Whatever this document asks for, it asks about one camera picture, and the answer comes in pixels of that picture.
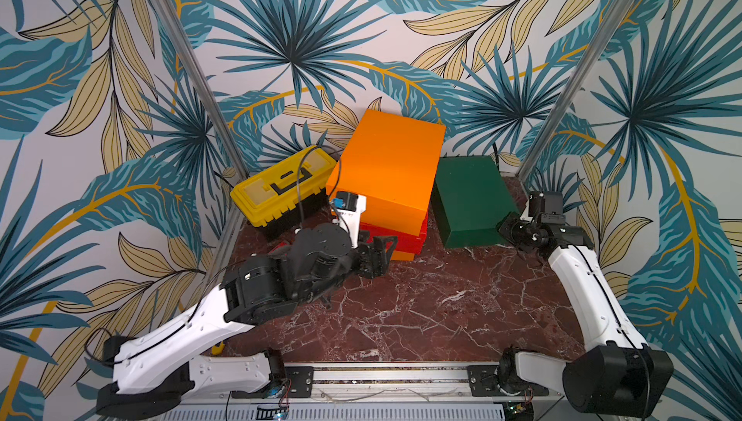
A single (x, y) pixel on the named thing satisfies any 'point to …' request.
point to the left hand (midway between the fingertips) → (385, 245)
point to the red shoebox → (405, 241)
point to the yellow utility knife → (217, 350)
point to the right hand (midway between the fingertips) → (504, 226)
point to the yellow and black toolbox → (270, 199)
